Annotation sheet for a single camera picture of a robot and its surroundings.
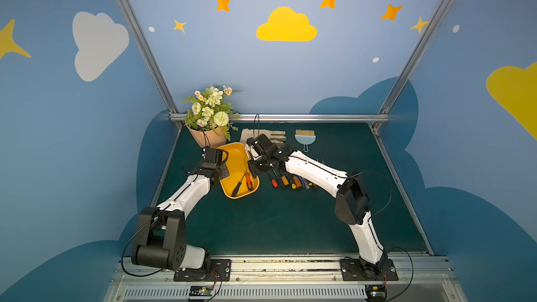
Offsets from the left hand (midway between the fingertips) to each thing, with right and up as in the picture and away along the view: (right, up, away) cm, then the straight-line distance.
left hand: (219, 167), depth 91 cm
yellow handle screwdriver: (+29, -6, +7) cm, 31 cm away
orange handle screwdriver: (+12, -6, +4) cm, 14 cm away
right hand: (+15, +1, -3) cm, 16 cm away
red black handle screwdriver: (+24, -8, +5) cm, 26 cm away
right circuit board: (+60, -43, -18) cm, 76 cm away
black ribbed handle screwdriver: (+8, -9, +3) cm, 12 cm away
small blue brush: (+43, +14, +27) cm, 52 cm away
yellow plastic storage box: (+7, -1, +7) cm, 10 cm away
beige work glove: (+27, +14, +24) cm, 39 cm away
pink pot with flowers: (-3, +21, -4) cm, 22 cm away
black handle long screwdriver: (+32, -7, +5) cm, 34 cm away
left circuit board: (-2, -41, -19) cm, 46 cm away
